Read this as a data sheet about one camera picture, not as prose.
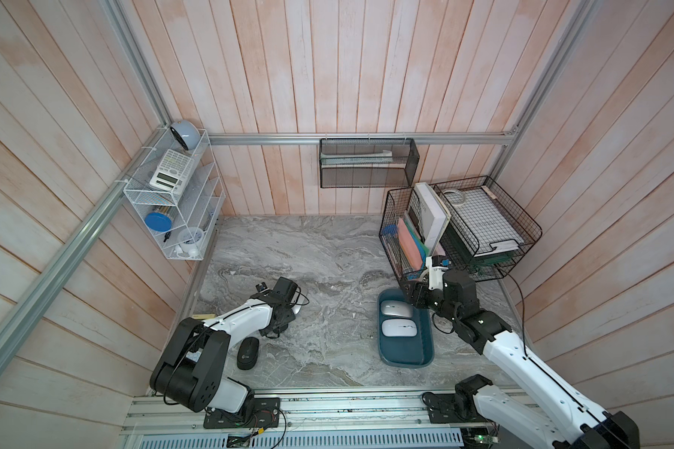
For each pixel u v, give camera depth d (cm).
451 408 73
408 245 102
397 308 90
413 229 100
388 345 85
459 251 96
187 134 83
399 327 87
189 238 90
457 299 60
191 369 43
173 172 77
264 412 73
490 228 88
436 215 86
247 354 83
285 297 72
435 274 71
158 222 76
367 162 88
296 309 93
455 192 101
